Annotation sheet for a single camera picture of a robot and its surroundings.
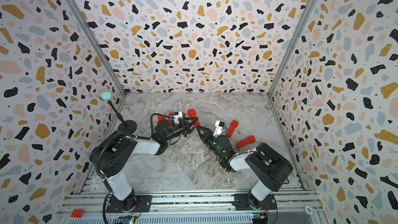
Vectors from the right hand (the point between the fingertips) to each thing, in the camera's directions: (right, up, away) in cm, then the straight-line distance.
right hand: (199, 128), depth 80 cm
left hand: (+1, +4, +1) cm, 4 cm away
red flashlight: (-4, +8, +8) cm, 12 cm away
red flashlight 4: (+31, -9, +14) cm, 35 cm away
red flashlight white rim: (-27, +4, +22) cm, 35 cm away
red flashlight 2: (-22, +6, +29) cm, 36 cm away
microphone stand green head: (-48, -2, +20) cm, 52 cm away
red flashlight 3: (+19, -4, +20) cm, 28 cm away
